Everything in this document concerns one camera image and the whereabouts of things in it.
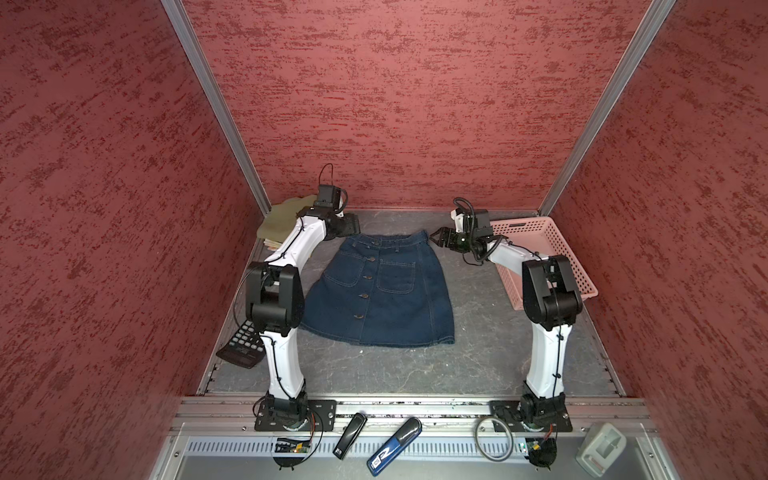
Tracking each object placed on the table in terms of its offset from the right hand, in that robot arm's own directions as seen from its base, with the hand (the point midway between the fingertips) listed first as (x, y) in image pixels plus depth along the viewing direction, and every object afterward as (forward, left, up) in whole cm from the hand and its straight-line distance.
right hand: (438, 241), depth 102 cm
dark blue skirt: (-15, +20, -7) cm, 26 cm away
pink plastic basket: (+8, -42, -8) cm, 44 cm away
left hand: (-1, +31, +7) cm, 32 cm away
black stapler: (-56, +27, -4) cm, 62 cm away
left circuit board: (-57, +44, -9) cm, 72 cm away
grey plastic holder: (-59, -32, -6) cm, 68 cm away
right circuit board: (-60, -19, -10) cm, 64 cm away
